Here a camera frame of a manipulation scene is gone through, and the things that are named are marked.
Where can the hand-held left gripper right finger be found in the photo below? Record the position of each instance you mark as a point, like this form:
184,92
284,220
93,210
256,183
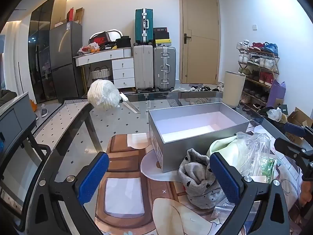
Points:
225,176

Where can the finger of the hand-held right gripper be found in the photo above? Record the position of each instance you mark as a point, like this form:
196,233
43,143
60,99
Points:
291,149
294,128

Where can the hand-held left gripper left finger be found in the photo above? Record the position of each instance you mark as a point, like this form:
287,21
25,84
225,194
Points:
94,173

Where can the light green cloth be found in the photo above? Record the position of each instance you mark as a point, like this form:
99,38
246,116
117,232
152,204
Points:
234,154

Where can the green label packet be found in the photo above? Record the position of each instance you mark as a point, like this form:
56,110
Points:
269,166

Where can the grey dotted sock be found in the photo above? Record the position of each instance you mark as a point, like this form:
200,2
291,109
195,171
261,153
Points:
195,176

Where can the small clear zip bag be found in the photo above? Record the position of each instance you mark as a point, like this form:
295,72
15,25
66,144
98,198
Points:
223,208

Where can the silver cardboard box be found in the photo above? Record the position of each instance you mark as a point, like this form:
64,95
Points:
195,149

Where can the open brown cardboard box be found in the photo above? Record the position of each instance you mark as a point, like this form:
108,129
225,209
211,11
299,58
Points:
299,120

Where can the white plastic bag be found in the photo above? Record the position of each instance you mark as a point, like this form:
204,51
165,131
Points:
275,114

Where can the printed cartoon desk mat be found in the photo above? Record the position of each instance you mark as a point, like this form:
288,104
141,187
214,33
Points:
124,159

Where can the dark bag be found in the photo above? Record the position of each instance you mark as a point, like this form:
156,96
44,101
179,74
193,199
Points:
264,111

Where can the purple bag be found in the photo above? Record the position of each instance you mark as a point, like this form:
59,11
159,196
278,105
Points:
276,94

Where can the white dotted rug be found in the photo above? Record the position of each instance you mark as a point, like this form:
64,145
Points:
63,120

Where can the beige cylindrical bin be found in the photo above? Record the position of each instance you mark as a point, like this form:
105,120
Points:
234,89

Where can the metal shoe rack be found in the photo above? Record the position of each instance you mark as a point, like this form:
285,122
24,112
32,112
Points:
273,58

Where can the assorted shoes collection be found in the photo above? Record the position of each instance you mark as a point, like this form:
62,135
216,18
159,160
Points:
262,62

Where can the grey slipper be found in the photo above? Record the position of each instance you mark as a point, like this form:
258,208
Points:
44,113

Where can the white wrapped bundle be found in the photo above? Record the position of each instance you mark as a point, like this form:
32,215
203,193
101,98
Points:
104,95

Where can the orange bag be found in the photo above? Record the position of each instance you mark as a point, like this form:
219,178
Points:
33,105

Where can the scattered sneakers and sandals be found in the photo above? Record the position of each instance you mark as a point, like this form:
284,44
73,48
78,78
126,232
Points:
200,88

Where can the dark grey equipment stand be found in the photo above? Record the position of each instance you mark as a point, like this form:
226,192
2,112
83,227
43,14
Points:
14,127

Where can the wicker basket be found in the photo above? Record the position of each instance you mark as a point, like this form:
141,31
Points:
100,74

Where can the white dresser desk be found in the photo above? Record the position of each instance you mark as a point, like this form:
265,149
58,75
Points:
122,68

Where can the grey refrigerator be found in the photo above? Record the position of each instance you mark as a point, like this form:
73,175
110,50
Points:
64,61

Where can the beige suitcase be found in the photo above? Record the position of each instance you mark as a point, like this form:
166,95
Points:
143,67

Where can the silver suitcase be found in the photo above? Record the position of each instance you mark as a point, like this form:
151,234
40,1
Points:
164,68

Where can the bag of oranges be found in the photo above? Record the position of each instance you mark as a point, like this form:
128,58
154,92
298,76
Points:
89,49

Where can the beige wooden door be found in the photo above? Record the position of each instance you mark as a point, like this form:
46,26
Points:
198,41

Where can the dark glass cabinet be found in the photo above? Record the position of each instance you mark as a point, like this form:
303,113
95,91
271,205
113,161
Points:
39,53

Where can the black handbag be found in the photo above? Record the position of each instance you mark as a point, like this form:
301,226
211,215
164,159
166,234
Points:
123,42

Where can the red and black shoe box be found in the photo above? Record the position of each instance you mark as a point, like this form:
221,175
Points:
99,38

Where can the black and yellow box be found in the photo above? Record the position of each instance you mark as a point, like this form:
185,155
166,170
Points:
161,42

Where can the teal suitcase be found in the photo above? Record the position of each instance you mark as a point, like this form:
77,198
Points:
144,27

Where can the black flat box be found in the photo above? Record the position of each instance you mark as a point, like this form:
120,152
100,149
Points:
161,33

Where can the brown cardboard carton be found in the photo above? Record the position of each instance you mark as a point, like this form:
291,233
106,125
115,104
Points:
78,16

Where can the white round frame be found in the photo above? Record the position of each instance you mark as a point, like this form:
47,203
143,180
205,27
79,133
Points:
115,33

